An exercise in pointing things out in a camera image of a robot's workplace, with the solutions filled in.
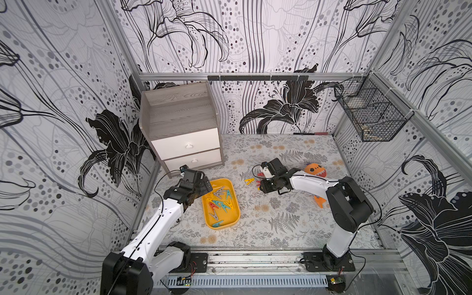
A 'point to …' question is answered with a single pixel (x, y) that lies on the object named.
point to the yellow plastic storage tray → (215, 217)
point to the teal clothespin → (220, 204)
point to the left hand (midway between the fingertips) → (203, 190)
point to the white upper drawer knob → (188, 146)
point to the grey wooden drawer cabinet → (182, 123)
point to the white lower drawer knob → (194, 161)
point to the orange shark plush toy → (314, 169)
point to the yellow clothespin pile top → (249, 180)
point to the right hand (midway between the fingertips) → (264, 184)
